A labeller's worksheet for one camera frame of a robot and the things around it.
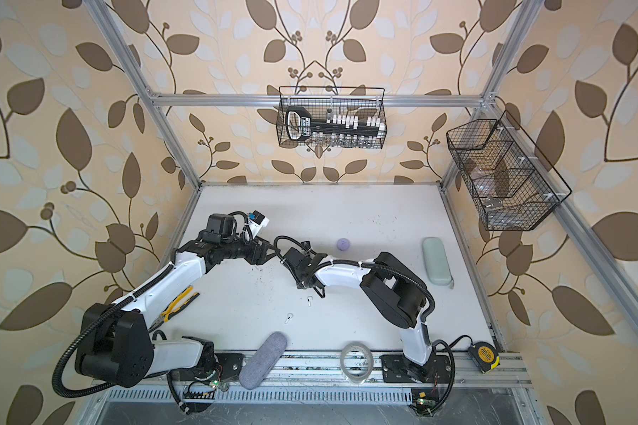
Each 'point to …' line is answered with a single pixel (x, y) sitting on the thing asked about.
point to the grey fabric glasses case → (262, 361)
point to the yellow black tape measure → (485, 356)
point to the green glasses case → (437, 264)
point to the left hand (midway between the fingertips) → (273, 244)
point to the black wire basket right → (511, 188)
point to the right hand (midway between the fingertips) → (308, 278)
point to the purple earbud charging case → (343, 244)
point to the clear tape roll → (356, 361)
